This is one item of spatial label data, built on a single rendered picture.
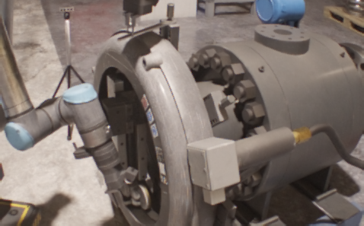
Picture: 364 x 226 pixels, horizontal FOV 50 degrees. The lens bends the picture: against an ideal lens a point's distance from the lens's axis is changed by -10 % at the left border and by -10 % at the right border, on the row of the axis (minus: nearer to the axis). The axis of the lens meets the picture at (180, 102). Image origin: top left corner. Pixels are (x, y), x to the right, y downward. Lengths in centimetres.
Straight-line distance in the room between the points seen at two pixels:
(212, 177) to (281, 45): 65
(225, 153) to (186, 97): 19
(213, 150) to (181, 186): 17
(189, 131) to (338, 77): 70
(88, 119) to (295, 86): 67
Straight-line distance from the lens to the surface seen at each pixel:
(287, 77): 140
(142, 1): 108
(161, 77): 110
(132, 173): 120
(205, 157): 97
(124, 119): 127
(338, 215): 175
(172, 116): 106
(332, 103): 150
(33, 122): 116
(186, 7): 532
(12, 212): 162
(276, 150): 110
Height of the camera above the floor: 134
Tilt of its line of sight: 26 degrees down
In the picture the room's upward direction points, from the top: 2 degrees clockwise
